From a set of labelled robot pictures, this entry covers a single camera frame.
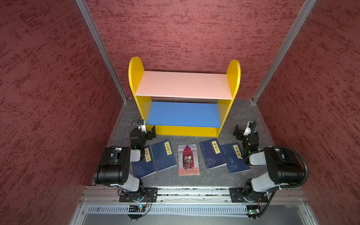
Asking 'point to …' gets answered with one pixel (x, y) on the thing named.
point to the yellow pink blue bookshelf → (179, 104)
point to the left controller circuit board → (137, 208)
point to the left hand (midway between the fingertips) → (148, 128)
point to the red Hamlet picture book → (188, 160)
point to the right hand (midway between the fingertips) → (241, 128)
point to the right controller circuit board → (252, 210)
